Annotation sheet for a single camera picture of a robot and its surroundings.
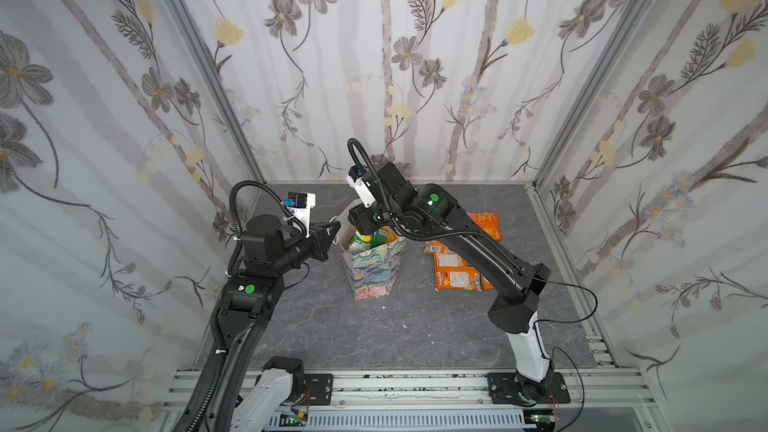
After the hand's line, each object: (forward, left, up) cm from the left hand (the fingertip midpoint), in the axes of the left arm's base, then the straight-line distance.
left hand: (335, 217), depth 67 cm
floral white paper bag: (-4, -8, -19) cm, 21 cm away
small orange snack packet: (+20, -50, -30) cm, 62 cm away
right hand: (+3, -4, +1) cm, 5 cm away
